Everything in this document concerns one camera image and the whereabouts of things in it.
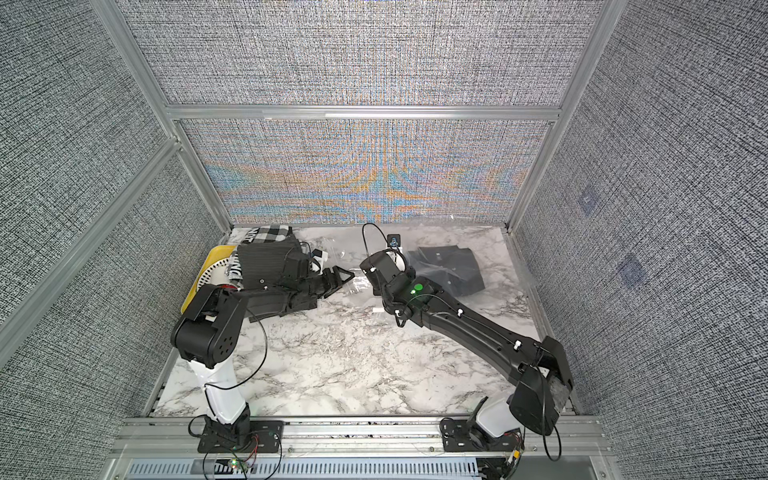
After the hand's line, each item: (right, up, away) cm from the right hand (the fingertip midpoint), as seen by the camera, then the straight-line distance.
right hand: (390, 263), depth 78 cm
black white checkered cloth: (-46, +10, +35) cm, 59 cm away
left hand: (-11, -5, +16) cm, 20 cm away
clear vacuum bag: (+32, -3, +29) cm, 43 cm away
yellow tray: (-63, +2, +32) cm, 71 cm away
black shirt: (+22, -3, +25) cm, 34 cm away
